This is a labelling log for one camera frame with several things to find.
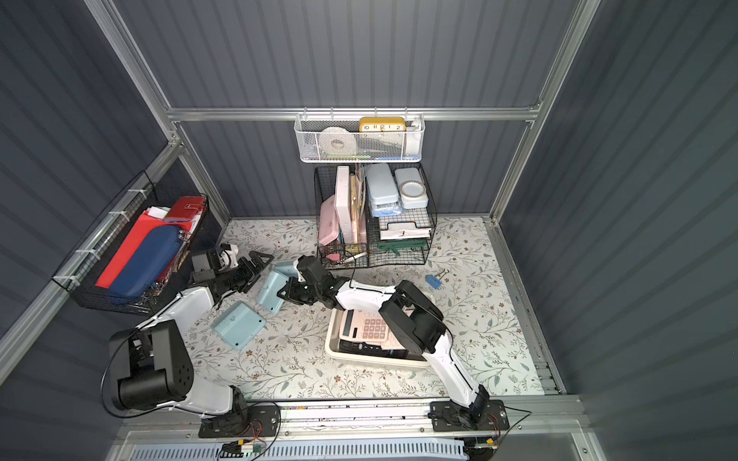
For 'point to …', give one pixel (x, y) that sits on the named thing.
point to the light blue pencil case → (382, 190)
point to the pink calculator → (367, 326)
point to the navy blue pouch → (146, 264)
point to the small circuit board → (252, 448)
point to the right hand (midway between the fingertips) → (285, 296)
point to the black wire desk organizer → (369, 230)
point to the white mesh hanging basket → (372, 147)
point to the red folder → (131, 246)
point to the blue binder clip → (433, 280)
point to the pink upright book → (343, 204)
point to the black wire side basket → (82, 273)
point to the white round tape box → (412, 190)
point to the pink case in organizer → (329, 228)
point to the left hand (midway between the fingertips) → (268, 264)
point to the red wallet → (186, 208)
